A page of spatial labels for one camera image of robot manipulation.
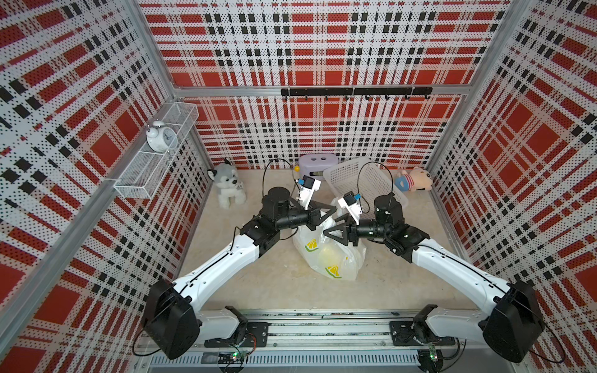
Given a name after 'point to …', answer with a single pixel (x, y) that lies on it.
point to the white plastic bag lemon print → (329, 256)
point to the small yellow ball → (297, 168)
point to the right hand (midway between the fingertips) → (330, 230)
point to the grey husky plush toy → (229, 187)
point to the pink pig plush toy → (416, 179)
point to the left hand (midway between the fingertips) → (337, 209)
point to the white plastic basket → (364, 178)
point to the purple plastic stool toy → (314, 165)
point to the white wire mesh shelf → (146, 170)
